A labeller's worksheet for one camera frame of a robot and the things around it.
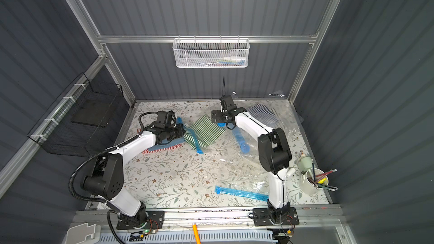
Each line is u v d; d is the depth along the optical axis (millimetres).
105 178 462
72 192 424
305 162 827
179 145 963
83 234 633
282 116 1146
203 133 1022
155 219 724
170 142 810
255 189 843
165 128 722
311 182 737
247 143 962
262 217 725
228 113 733
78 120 747
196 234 703
